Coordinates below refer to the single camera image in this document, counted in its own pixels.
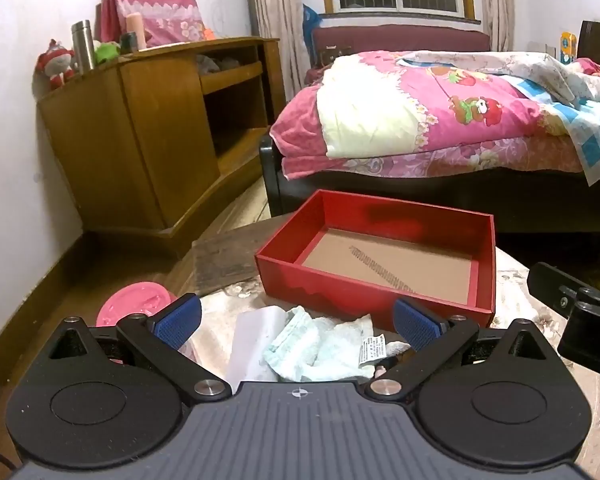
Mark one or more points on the pink lidded plastic jar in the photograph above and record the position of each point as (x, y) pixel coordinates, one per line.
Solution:
(142, 297)

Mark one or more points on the pink candle cylinder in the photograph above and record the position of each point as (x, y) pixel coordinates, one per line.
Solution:
(134, 23)

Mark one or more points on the red white plush doll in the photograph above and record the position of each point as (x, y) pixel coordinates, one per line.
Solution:
(56, 63)

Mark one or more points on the floral tablecloth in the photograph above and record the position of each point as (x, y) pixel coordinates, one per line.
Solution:
(213, 341)

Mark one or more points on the pink floral quilt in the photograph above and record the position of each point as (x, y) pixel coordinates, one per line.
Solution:
(369, 115)

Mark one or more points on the wooden tv cabinet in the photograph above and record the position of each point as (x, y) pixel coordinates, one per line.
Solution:
(154, 145)

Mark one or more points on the steel thermos bottle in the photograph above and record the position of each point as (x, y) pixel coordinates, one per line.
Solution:
(83, 46)

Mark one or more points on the beige curtain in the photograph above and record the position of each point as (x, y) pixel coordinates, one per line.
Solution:
(283, 19)

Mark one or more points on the yellow box on nightstand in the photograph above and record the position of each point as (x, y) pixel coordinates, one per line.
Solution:
(568, 47)

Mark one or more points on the mint green towel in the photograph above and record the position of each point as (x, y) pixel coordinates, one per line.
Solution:
(312, 349)

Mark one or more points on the red cardboard box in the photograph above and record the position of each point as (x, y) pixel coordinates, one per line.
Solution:
(349, 255)

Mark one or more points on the dark red headboard cushion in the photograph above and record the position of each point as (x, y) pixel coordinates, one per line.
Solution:
(330, 41)

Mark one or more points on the dark bed frame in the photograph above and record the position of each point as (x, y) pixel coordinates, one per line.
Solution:
(545, 203)

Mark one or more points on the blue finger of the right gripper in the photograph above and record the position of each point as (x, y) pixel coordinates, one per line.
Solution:
(558, 290)

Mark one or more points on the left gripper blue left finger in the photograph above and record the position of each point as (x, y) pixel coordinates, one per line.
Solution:
(154, 343)

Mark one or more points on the pink cloth covered box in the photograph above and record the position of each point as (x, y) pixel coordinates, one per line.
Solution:
(164, 21)

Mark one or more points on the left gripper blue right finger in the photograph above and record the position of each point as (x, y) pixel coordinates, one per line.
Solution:
(435, 341)

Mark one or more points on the green plush toy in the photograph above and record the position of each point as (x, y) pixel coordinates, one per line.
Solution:
(106, 52)

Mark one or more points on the white paper sheet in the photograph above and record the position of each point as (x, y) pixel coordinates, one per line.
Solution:
(254, 331)

